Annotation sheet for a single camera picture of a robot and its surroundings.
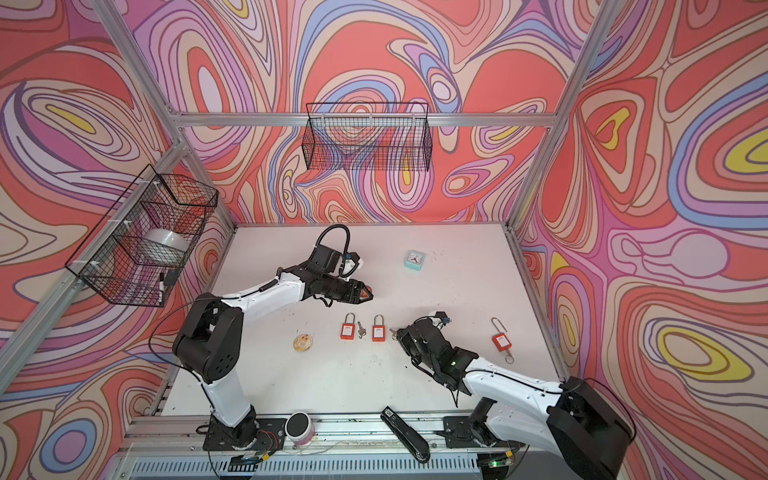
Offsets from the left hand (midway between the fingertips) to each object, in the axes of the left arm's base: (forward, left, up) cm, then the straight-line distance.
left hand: (369, 294), depth 89 cm
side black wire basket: (-1, +58, +19) cm, 61 cm away
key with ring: (-11, -7, -3) cm, 14 cm away
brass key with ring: (-8, +2, -9) cm, 12 cm away
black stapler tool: (-38, -12, -4) cm, 40 cm away
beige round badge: (-11, +20, -9) cm, 25 cm away
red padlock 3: (-12, -40, -9) cm, 42 cm away
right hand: (-12, -8, -3) cm, 14 cm away
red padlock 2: (-7, -3, -9) cm, 12 cm away
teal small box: (+19, -15, -8) cm, 26 cm away
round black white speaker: (-34, +16, -5) cm, 38 cm away
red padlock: (-7, +7, -8) cm, 13 cm away
